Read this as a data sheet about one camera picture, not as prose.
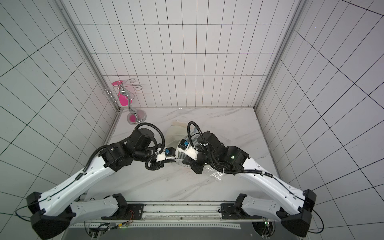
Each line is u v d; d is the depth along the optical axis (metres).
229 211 0.72
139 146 0.51
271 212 0.48
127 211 0.70
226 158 0.47
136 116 1.11
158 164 0.56
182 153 0.56
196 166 0.57
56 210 0.39
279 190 0.40
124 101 1.09
